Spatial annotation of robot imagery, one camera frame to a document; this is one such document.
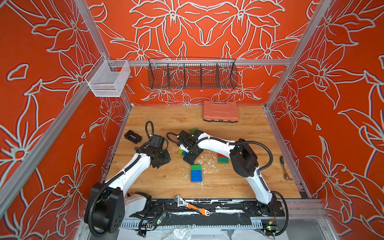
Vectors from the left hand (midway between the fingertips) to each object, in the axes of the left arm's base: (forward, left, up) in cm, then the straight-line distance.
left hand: (168, 158), depth 85 cm
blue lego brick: (-7, -17, -2) cm, 18 cm away
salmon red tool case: (+41, -37, -1) cm, 55 cm away
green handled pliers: (-3, -68, -4) cm, 68 cm away
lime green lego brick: (+7, -7, -3) cm, 10 cm away
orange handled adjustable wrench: (-22, -10, -5) cm, 25 cm away
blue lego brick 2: (-10, -17, -2) cm, 20 cm away
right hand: (+5, -14, -4) cm, 15 cm away
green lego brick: (-4, -17, -2) cm, 17 cm away
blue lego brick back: (+4, -9, -1) cm, 10 cm away
